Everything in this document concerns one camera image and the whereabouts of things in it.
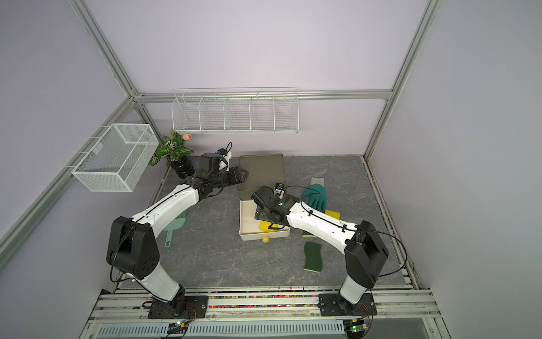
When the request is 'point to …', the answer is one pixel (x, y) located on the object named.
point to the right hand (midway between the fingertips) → (267, 212)
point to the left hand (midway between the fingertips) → (246, 175)
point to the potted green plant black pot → (174, 151)
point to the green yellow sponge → (313, 260)
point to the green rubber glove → (315, 195)
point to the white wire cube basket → (117, 160)
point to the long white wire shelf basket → (236, 111)
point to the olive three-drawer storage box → (264, 169)
